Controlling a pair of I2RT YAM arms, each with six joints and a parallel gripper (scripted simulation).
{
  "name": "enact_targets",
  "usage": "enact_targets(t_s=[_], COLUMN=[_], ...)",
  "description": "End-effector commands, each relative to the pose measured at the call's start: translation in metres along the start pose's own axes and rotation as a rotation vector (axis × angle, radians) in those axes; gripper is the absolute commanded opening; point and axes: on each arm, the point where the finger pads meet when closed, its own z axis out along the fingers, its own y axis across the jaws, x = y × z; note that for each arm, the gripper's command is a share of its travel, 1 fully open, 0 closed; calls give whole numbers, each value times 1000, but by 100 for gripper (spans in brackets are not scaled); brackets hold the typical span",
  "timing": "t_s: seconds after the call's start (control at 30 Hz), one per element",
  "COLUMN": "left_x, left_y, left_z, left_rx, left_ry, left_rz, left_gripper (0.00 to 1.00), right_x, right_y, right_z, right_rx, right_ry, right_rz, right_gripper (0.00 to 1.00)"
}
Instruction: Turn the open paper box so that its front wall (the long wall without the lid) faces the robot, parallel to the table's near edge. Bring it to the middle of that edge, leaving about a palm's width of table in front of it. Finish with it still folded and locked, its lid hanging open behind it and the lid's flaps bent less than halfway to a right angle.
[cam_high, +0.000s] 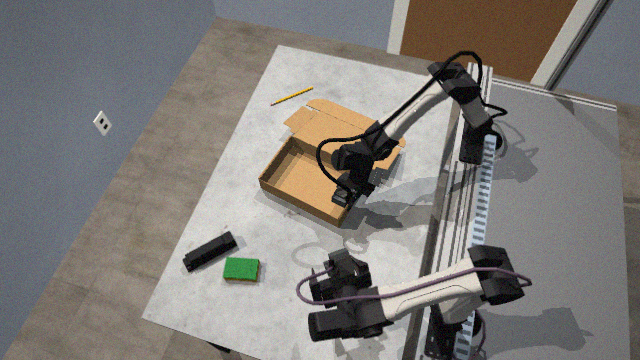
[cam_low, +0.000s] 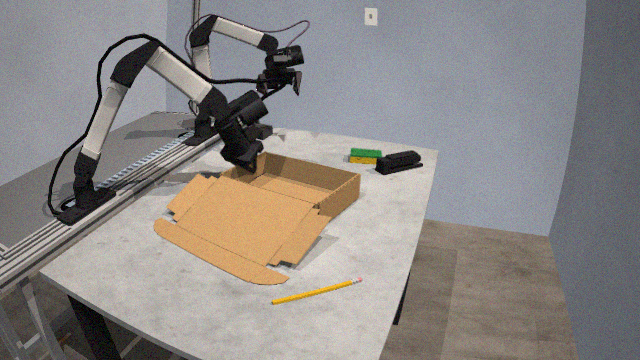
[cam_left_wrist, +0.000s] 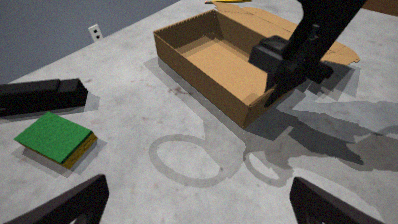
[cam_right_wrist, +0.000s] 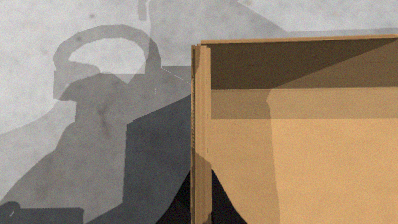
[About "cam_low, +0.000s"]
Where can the yellow pencil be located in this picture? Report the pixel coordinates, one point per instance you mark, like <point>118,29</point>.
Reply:
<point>315,292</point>

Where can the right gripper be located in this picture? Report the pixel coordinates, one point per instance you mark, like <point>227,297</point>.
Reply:
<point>244,149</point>

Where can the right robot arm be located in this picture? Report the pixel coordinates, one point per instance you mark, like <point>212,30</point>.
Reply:
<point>249,108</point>

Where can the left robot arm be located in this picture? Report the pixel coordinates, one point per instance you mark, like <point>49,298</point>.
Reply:
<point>200,46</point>

